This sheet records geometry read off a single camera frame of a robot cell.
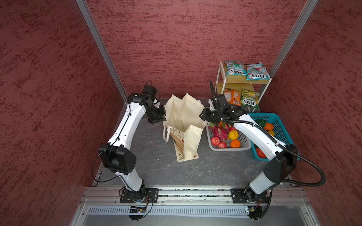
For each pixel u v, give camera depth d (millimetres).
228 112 562
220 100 603
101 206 711
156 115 691
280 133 926
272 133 948
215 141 874
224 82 856
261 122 970
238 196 741
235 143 891
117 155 427
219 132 897
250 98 974
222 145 880
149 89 639
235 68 903
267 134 471
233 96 972
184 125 690
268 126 974
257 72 874
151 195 738
